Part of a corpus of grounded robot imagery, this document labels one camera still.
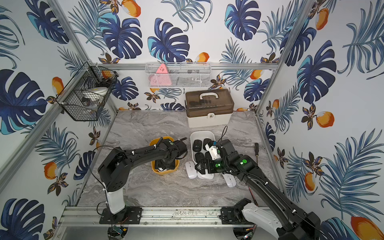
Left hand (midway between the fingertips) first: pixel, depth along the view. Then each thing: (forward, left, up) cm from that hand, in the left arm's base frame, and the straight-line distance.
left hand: (166, 165), depth 87 cm
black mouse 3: (+21, -23, -3) cm, 31 cm away
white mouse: (-3, +3, 0) cm, 4 cm away
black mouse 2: (+16, -17, -2) cm, 24 cm away
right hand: (-4, -21, +12) cm, 25 cm away
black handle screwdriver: (+16, -56, -3) cm, 59 cm away
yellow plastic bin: (+15, +10, +1) cm, 18 cm away
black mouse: (+8, -19, -2) cm, 21 cm away
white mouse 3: (-3, -24, -3) cm, 24 cm away
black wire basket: (+23, +46, +29) cm, 59 cm away
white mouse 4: (-5, -37, -2) cm, 37 cm away
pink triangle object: (+42, +6, +30) cm, 52 cm away
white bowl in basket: (+24, +38, +30) cm, 55 cm away
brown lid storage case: (+34, -23, +16) cm, 44 cm away
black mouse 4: (+10, -25, -4) cm, 27 cm away
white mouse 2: (0, -14, -3) cm, 15 cm away
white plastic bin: (+25, -20, -2) cm, 32 cm away
